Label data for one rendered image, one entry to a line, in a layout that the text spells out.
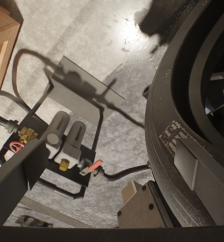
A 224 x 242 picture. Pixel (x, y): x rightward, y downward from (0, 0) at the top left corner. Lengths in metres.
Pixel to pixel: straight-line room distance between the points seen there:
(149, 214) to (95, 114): 0.90
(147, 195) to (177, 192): 0.09
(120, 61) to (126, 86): 0.14
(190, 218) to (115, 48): 0.81
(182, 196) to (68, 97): 0.96
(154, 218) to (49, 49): 0.91
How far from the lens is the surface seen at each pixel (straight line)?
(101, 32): 0.91
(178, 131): 0.27
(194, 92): 0.41
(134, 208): 0.32
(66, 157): 0.74
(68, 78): 1.03
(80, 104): 1.11
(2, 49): 1.01
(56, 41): 0.98
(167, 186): 0.24
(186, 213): 0.22
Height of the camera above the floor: 0.87
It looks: 49 degrees down
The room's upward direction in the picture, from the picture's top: 169 degrees counter-clockwise
